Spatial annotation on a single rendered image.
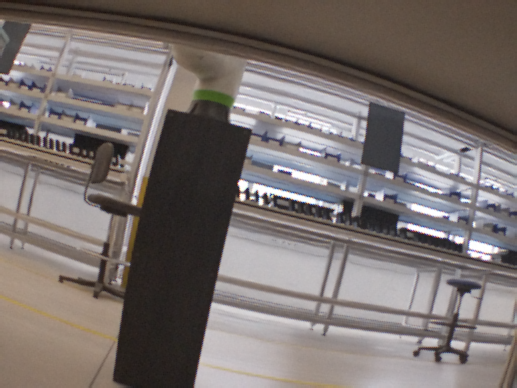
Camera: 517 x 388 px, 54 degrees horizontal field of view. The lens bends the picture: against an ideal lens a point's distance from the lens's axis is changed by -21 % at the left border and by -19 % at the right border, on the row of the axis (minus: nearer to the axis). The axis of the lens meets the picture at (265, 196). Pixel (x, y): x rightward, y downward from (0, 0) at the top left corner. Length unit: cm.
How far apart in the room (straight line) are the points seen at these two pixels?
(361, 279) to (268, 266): 125
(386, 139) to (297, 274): 326
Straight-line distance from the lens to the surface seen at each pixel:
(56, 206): 778
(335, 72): 147
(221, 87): 171
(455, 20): 113
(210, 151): 163
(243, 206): 446
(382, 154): 491
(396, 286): 821
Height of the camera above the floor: 43
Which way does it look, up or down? 7 degrees up
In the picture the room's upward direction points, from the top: 13 degrees clockwise
